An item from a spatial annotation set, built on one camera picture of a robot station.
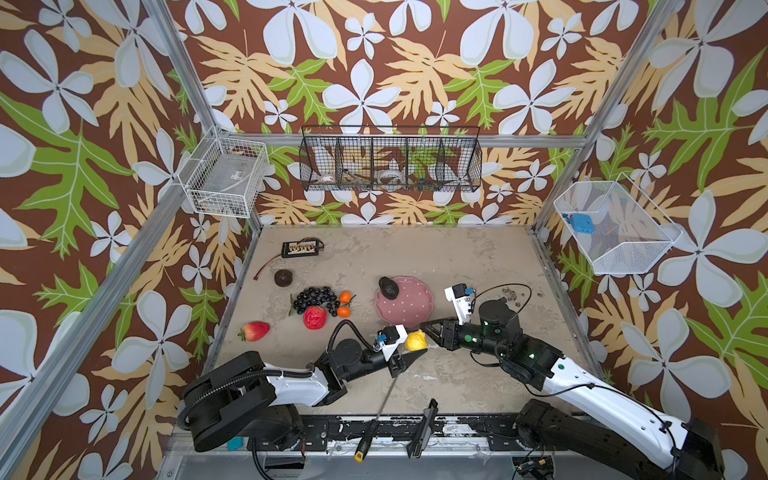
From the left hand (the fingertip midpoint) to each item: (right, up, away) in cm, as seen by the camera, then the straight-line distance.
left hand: (419, 336), depth 72 cm
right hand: (0, +3, -2) cm, 3 cm away
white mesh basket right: (+57, +28, +10) cm, 64 cm away
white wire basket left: (-55, +43, +14) cm, 71 cm away
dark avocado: (-7, +9, +23) cm, 26 cm away
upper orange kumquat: (-21, +6, +25) cm, 34 cm away
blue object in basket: (+49, +29, +14) cm, 59 cm away
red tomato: (-30, +1, +16) cm, 34 cm away
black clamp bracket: (+2, -24, +2) cm, 24 cm away
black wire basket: (-8, +52, +25) cm, 58 cm away
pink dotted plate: (+1, +4, +24) cm, 24 cm away
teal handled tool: (-46, -27, +1) cm, 53 cm away
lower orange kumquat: (-22, +2, +21) cm, 30 cm away
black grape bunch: (-31, +6, +23) cm, 39 cm away
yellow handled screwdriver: (-12, -24, +3) cm, 27 cm away
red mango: (-48, -3, +16) cm, 50 cm away
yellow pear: (-1, 0, -3) cm, 3 cm away
